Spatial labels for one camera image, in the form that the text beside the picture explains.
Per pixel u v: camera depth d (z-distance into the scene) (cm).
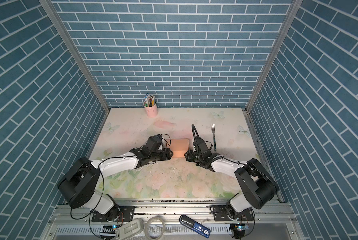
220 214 73
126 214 74
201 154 70
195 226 67
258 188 44
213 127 109
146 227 69
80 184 44
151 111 112
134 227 68
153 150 70
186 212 76
